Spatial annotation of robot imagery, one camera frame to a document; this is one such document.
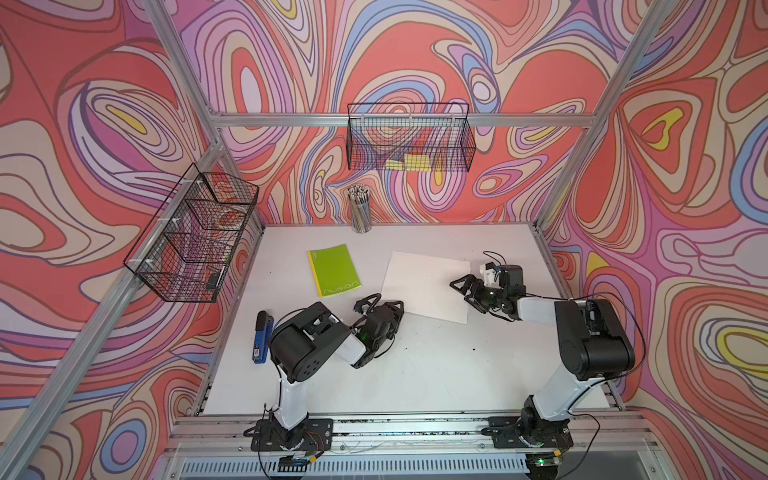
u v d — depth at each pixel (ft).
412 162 2.70
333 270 3.50
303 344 1.67
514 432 2.40
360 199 3.45
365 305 2.83
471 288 2.83
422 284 3.33
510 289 2.55
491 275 2.97
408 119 2.85
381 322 2.39
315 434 2.39
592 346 1.59
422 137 3.06
